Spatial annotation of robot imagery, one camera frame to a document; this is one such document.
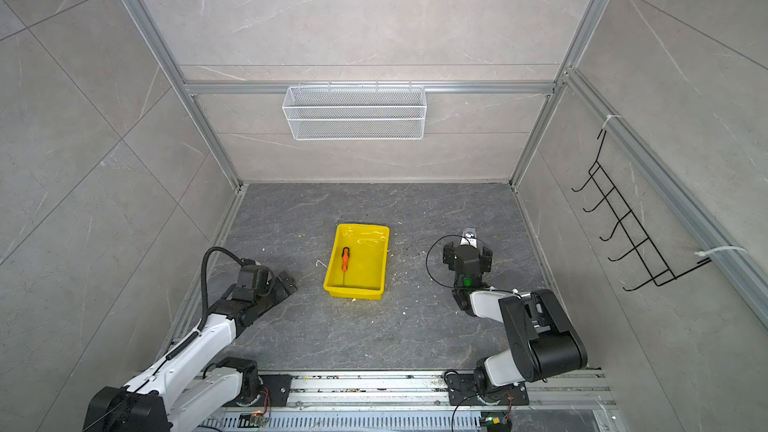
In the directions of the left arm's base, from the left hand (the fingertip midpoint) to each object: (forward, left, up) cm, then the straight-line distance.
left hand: (283, 280), depth 87 cm
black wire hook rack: (-9, -86, +28) cm, 91 cm away
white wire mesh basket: (+49, -22, +25) cm, 59 cm away
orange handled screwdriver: (+9, -18, -3) cm, 20 cm away
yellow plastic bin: (+12, -25, -5) cm, 28 cm away
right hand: (+10, -57, +3) cm, 58 cm away
